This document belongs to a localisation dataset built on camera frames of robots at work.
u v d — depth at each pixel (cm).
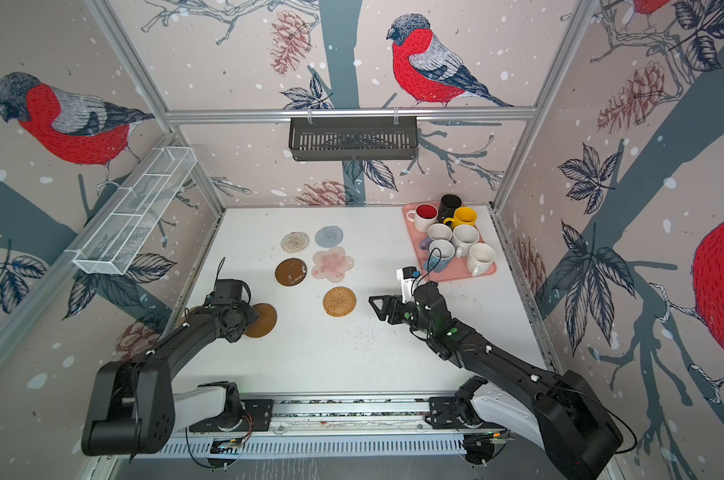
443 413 73
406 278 74
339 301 95
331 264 104
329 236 111
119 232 73
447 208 110
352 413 75
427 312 62
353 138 106
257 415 73
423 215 109
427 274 73
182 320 91
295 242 110
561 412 40
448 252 98
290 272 101
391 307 71
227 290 71
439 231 105
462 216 110
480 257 98
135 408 41
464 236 106
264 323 88
